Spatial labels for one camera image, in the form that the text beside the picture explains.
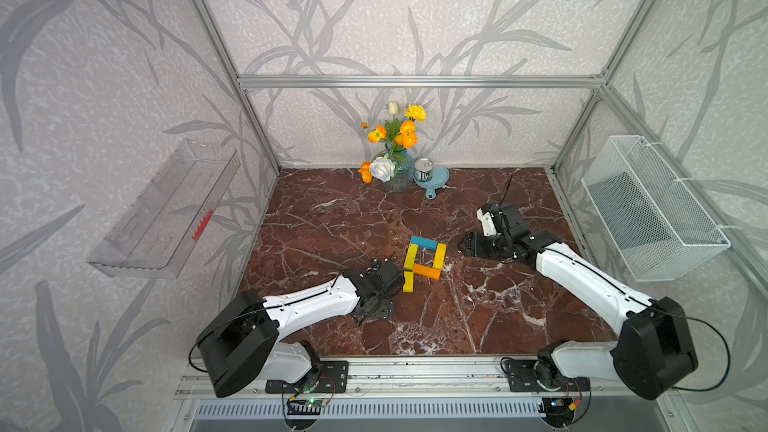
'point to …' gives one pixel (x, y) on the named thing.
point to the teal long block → (424, 242)
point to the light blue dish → (440, 178)
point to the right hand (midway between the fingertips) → (467, 244)
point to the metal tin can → (423, 169)
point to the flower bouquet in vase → (393, 166)
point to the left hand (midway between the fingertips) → (379, 310)
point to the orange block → (425, 271)
